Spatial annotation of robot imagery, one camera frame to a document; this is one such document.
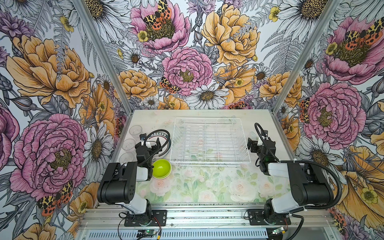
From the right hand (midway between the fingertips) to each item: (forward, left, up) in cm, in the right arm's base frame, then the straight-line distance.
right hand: (256, 142), depth 95 cm
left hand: (+1, +65, +2) cm, 65 cm away
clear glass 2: (+2, +81, -2) cm, 81 cm away
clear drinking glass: (-8, +79, -1) cm, 80 cm away
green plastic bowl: (-15, +57, -3) cm, 59 cm away
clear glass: (+13, +79, -2) cm, 80 cm away
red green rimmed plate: (+6, +58, -5) cm, 59 cm away
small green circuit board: (-44, +59, -7) cm, 74 cm away
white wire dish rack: (+5, +32, -5) cm, 33 cm away
